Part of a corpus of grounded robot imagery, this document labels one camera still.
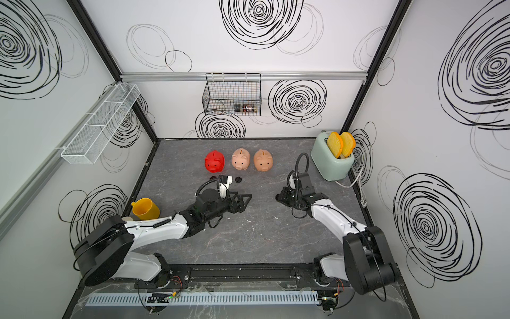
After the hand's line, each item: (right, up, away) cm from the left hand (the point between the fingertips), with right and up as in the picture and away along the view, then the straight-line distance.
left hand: (245, 196), depth 81 cm
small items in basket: (0, +38, +8) cm, 39 cm away
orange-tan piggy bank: (+8, +14, +18) cm, 24 cm away
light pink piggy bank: (-4, +15, +21) cm, 26 cm away
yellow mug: (-44, -6, +4) cm, 44 cm away
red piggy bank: (-17, +14, +18) cm, 28 cm away
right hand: (+14, -2, +6) cm, 15 cm away
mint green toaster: (+41, +11, +12) cm, 44 cm away
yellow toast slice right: (+47, +22, +8) cm, 52 cm away
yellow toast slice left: (+41, +22, +10) cm, 48 cm away
